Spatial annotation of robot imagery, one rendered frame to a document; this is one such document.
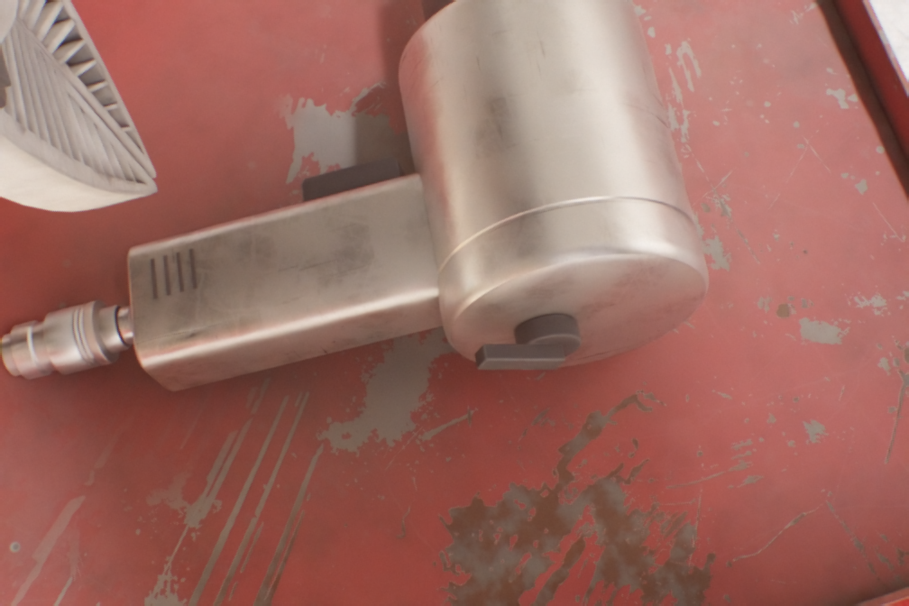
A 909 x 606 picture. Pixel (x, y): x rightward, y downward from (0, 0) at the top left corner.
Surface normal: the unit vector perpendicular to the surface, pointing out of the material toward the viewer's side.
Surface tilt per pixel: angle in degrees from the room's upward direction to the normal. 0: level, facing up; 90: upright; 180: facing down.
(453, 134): 44
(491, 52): 20
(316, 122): 0
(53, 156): 79
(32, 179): 98
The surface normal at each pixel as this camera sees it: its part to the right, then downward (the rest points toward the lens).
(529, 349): 0.37, -0.45
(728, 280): 0.00, -0.33
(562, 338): 0.17, 0.89
